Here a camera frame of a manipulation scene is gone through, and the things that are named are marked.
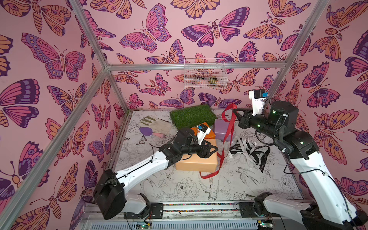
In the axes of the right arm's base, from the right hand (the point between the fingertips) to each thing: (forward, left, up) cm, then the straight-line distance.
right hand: (236, 108), depth 60 cm
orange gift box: (+11, +5, -36) cm, 38 cm away
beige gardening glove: (+24, +45, -43) cm, 67 cm away
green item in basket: (+37, +5, -11) cm, 39 cm away
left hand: (-7, +7, -20) cm, 22 cm away
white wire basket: (+43, +10, -10) cm, 45 cm away
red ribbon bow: (-4, +1, -32) cm, 32 cm away
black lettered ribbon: (+5, -12, -42) cm, 44 cm away
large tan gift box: (-9, +16, -34) cm, 39 cm away
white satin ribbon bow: (+7, -20, -44) cm, 48 cm away
